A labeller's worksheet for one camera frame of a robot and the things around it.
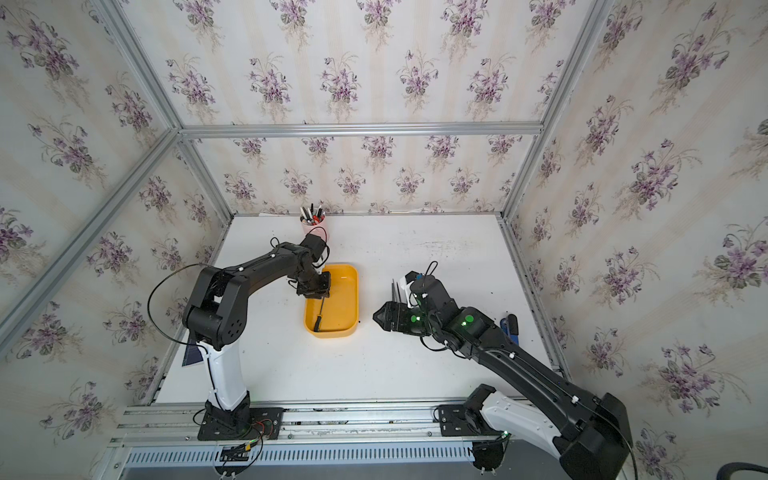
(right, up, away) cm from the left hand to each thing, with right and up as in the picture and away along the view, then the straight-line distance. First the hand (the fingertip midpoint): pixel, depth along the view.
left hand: (330, 295), depth 95 cm
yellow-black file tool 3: (+23, 0, +3) cm, 23 cm away
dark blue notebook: (-37, -15, -12) cm, 42 cm away
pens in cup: (-10, +27, +12) cm, 31 cm away
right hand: (+19, -2, -22) cm, 29 cm away
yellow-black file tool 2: (+21, +1, +3) cm, 21 cm away
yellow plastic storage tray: (+4, -6, -1) cm, 7 cm away
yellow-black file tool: (-2, -6, -5) cm, 8 cm away
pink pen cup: (-2, +21, -10) cm, 23 cm away
